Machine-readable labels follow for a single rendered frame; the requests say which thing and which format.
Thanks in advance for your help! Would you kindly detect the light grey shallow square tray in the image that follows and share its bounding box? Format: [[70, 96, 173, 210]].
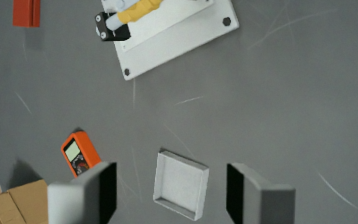
[[153, 151, 209, 221]]

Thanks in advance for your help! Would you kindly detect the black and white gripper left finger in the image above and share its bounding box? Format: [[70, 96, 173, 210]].
[[48, 162, 117, 224]]

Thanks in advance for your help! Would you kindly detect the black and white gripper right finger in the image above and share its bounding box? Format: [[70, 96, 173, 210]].
[[226, 163, 296, 224]]

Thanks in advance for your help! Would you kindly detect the brown cardboard box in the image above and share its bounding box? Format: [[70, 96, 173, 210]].
[[0, 179, 49, 224]]

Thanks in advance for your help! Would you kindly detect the red rectangular block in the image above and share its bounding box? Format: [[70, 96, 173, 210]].
[[13, 0, 40, 27]]

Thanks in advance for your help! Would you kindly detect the orange handheld multimeter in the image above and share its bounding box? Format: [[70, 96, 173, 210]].
[[61, 131, 102, 177]]

